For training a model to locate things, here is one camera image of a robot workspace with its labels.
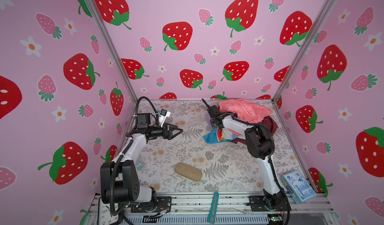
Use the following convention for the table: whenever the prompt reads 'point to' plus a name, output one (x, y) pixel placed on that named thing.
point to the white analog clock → (106, 217)
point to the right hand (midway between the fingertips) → (218, 120)
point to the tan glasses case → (188, 171)
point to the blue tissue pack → (298, 188)
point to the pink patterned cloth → (245, 110)
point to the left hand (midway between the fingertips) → (178, 129)
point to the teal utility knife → (212, 214)
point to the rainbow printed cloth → (222, 134)
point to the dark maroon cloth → (269, 120)
